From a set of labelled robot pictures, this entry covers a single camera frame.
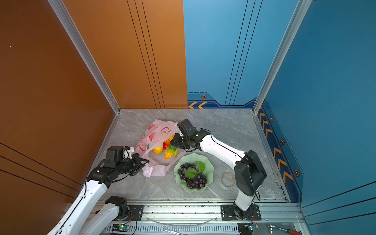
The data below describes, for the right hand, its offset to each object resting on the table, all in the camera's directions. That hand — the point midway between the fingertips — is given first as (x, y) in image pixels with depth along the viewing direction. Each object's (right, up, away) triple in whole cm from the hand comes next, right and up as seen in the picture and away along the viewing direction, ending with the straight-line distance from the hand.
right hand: (172, 142), depth 82 cm
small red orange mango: (-4, -1, +1) cm, 4 cm away
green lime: (+16, -13, 0) cm, 21 cm away
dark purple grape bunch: (+15, -19, -6) cm, 25 cm away
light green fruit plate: (+10, -10, +6) cm, 16 cm away
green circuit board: (-24, -40, -11) cm, 48 cm away
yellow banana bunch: (0, +3, -3) cm, 4 cm away
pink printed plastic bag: (-11, +5, +4) cm, 13 cm away
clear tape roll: (+32, -22, +2) cm, 39 cm away
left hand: (-11, -8, -4) cm, 14 cm away
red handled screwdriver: (+56, -39, -14) cm, 70 cm away
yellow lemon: (-11, -6, +10) cm, 16 cm away
